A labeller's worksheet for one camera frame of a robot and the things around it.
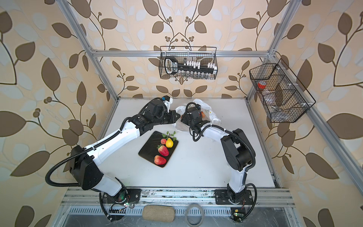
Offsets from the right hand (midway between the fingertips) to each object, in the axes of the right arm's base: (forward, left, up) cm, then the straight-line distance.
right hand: (185, 118), depth 94 cm
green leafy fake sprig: (-8, +12, -9) cm, 17 cm away
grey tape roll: (-50, -6, -8) cm, 51 cm away
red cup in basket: (+10, -49, +19) cm, 53 cm away
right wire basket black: (-5, -53, +23) cm, 58 cm away
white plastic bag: (-3, -14, +7) cm, 16 cm away
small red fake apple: (-13, +15, -7) cm, 21 cm away
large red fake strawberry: (-19, +14, -6) cm, 25 cm away
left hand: (-10, +2, +16) cm, 19 cm away
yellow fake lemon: (-15, +11, -6) cm, 20 cm away
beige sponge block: (-51, +13, -7) cm, 53 cm away
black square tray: (-19, +23, -9) cm, 31 cm away
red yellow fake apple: (-26, +16, -7) cm, 31 cm away
